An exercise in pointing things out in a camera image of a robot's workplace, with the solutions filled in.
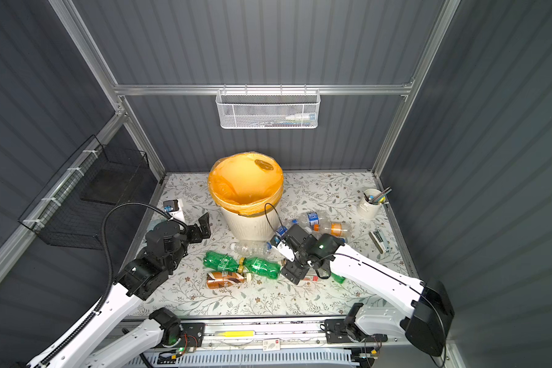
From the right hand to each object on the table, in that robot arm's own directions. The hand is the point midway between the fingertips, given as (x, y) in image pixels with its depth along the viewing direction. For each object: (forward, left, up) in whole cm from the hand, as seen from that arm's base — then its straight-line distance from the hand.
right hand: (296, 263), depth 78 cm
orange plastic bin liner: (+30, +19, +8) cm, 37 cm away
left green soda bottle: (+3, +28, -7) cm, 29 cm away
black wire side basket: (+9, +69, +22) cm, 73 cm away
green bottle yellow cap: (-3, -16, -9) cm, 18 cm away
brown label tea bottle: (-4, +28, -6) cm, 29 cm away
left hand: (+9, +33, +16) cm, 37 cm away
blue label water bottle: (+16, +6, -6) cm, 18 cm away
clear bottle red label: (-3, -6, -7) cm, 10 cm away
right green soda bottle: (+1, +14, -5) cm, 15 cm away
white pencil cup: (+26, -32, -1) cm, 41 cm away
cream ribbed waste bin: (+12, +16, +3) cm, 20 cm away
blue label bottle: (+23, -6, -8) cm, 25 cm away
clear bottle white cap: (+10, +18, -9) cm, 22 cm away
